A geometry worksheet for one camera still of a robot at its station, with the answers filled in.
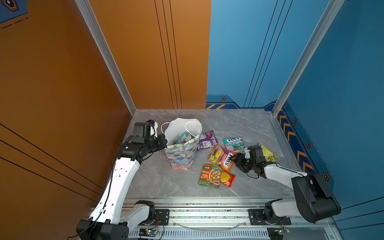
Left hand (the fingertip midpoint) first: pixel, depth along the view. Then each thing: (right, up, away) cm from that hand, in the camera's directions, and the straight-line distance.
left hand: (167, 139), depth 75 cm
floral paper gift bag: (+7, -8, +2) cm, 11 cm away
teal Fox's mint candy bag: (+8, 0, +14) cm, 16 cm away
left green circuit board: (-8, -45, -4) cm, 46 cm away
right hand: (+36, -15, +15) cm, 42 cm away
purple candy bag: (+22, -3, +25) cm, 34 cm away
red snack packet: (+32, -24, +10) cm, 41 cm away
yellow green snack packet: (+59, -12, +15) cm, 62 cm away
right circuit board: (+53, -45, -4) cm, 70 cm away
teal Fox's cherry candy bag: (+41, -6, +23) cm, 47 cm away
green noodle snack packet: (+23, -22, +12) cm, 34 cm away
